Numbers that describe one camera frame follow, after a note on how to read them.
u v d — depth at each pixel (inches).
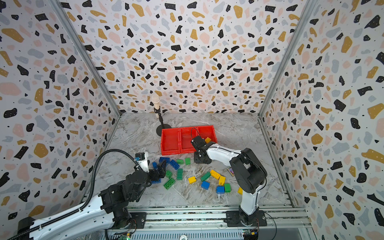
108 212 20.3
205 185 33.6
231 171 35.4
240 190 26.8
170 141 39.5
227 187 33.3
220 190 32.3
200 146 29.2
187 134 41.7
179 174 34.7
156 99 33.9
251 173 19.4
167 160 37.3
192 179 34.3
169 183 33.7
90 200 19.2
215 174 35.4
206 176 34.5
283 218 30.0
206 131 42.9
